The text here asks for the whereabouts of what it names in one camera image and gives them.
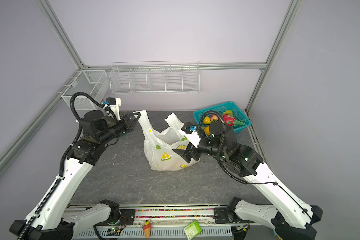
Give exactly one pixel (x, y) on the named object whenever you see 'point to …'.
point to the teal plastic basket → (235, 109)
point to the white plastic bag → (159, 147)
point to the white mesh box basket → (93, 83)
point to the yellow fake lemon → (207, 120)
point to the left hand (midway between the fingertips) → (140, 116)
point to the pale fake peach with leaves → (214, 117)
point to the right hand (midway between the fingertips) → (179, 139)
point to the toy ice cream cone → (147, 228)
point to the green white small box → (192, 230)
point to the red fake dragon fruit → (231, 119)
